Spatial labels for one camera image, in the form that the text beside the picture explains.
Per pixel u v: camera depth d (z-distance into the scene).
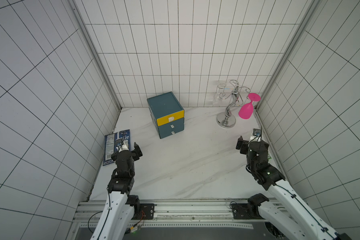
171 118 0.88
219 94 0.90
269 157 0.92
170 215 0.73
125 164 0.57
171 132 1.00
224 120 1.11
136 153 0.71
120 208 0.50
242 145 0.68
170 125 0.95
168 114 0.88
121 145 0.65
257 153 0.54
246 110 0.93
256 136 0.62
